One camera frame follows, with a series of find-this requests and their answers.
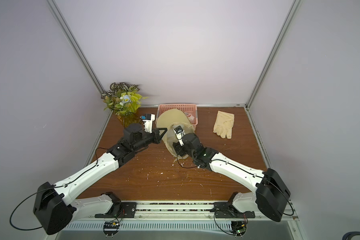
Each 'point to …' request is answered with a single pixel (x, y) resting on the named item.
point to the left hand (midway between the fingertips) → (168, 129)
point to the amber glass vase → (128, 117)
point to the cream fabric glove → (224, 124)
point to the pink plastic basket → (191, 108)
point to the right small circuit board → (239, 228)
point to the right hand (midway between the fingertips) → (178, 137)
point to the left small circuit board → (111, 228)
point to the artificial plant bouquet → (122, 98)
